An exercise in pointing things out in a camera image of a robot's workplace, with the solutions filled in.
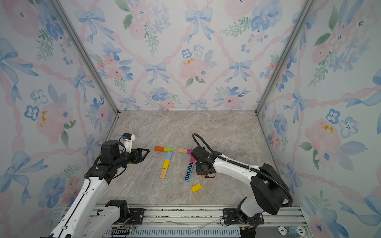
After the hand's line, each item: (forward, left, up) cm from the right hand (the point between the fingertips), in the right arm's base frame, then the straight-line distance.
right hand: (202, 169), depth 86 cm
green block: (+15, +22, -2) cm, 26 cm away
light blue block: (+10, +21, -2) cm, 24 cm away
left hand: (+4, +30, +15) cm, 34 cm away
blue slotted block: (+4, +7, -2) cm, 8 cm away
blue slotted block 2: (-3, +8, -2) cm, 9 cm away
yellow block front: (-9, +3, -4) cm, 11 cm away
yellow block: (+5, +22, -3) cm, 23 cm away
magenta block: (+14, +8, -3) cm, 17 cm away
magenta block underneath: (+8, +6, -4) cm, 11 cm away
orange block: (+15, +28, -2) cm, 31 cm away
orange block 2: (-8, 0, +10) cm, 12 cm away
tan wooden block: (+14, +13, -3) cm, 19 cm away
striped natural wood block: (-2, +23, -3) cm, 23 cm away
